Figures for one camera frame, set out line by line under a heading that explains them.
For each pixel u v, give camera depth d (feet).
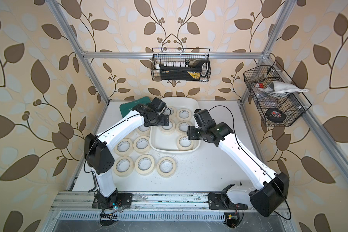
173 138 3.22
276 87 2.06
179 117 3.51
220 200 2.18
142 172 2.71
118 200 2.33
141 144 3.16
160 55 2.99
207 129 1.80
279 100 2.37
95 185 2.60
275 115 2.37
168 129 3.25
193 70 2.71
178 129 3.25
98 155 1.56
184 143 3.09
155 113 2.11
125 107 3.68
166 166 2.83
